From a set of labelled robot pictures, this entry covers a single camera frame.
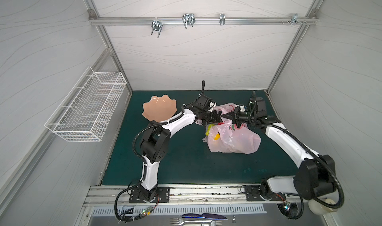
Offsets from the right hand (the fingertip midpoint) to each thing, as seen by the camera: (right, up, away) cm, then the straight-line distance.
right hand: (223, 111), depth 78 cm
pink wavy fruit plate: (-42, +1, +31) cm, 52 cm away
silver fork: (-23, -50, -11) cm, 56 cm away
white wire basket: (-67, -1, -10) cm, 68 cm away
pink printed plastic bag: (+1, -13, -2) cm, 13 cm away
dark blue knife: (-10, -49, -9) cm, 51 cm away
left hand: (+1, -5, +9) cm, 10 cm away
